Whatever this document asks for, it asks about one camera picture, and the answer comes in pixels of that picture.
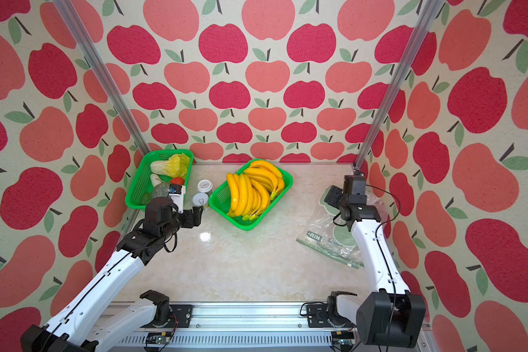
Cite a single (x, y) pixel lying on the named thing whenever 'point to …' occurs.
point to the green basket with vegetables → (141, 182)
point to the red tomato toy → (177, 180)
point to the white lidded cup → (204, 186)
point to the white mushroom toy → (155, 179)
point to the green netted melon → (160, 190)
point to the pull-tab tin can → (200, 199)
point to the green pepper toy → (146, 198)
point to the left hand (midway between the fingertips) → (195, 209)
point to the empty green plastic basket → (220, 202)
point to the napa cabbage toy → (177, 166)
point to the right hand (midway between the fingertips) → (341, 199)
